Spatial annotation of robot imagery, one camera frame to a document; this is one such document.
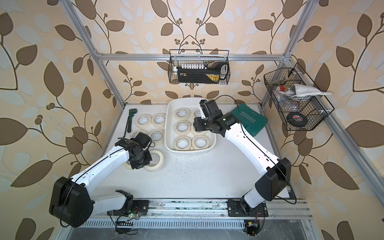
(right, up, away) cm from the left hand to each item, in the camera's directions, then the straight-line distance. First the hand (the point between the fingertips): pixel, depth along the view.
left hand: (148, 162), depth 82 cm
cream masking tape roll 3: (-16, +14, +19) cm, 28 cm away
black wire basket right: (+78, +29, -8) cm, 84 cm away
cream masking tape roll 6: (+15, +28, +33) cm, 46 cm away
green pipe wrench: (-24, +30, +34) cm, 51 cm away
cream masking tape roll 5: (+5, -2, -3) cm, 6 cm away
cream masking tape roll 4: (0, +12, +17) cm, 21 cm away
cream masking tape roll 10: (+29, +9, +16) cm, 34 cm away
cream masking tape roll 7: (+27, +28, +33) cm, 51 cm away
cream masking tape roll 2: (-2, +23, +29) cm, 38 cm away
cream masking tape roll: (-13, +22, +28) cm, 38 cm away
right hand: (+28, +22, -4) cm, 35 cm away
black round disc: (+76, +24, -10) cm, 80 cm away
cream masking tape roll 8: (+17, +18, +21) cm, 32 cm away
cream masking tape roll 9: (+17, +8, +16) cm, 25 cm away
